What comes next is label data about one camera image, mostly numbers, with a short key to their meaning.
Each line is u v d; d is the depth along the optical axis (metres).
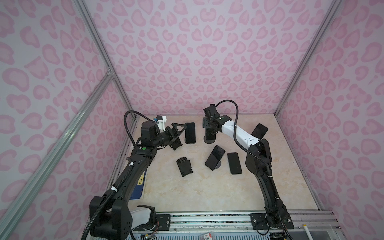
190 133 0.98
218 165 0.88
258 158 0.52
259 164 0.58
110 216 0.40
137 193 0.82
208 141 1.05
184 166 0.86
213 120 0.75
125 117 0.60
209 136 1.06
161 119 0.73
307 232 0.70
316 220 0.75
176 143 1.02
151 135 0.61
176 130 0.67
